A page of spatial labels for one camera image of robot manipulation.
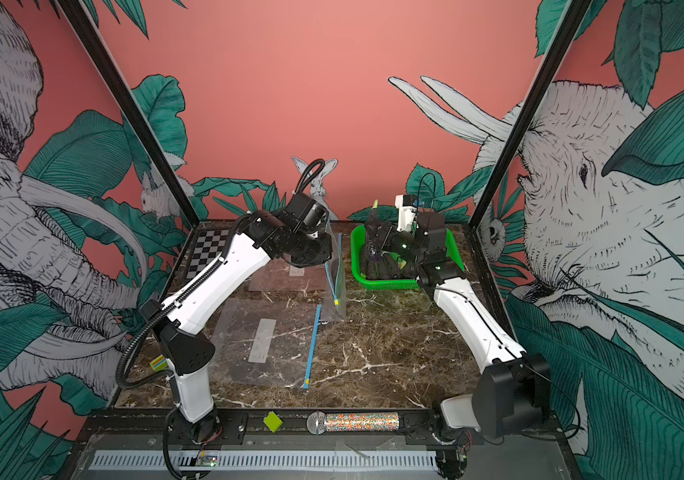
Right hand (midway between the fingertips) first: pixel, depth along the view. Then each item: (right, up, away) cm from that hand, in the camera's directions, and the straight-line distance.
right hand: (366, 222), depth 75 cm
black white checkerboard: (-57, -6, +33) cm, 66 cm away
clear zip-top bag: (-30, -35, +14) cm, 48 cm away
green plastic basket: (-2, -2, +30) cm, 30 cm away
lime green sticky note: (-24, -51, 0) cm, 56 cm away
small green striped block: (-58, -39, +7) cm, 70 cm away
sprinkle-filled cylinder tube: (-11, -50, -3) cm, 51 cm away
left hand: (-8, -8, 0) cm, 11 cm away
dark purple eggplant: (+2, -4, -4) cm, 6 cm away
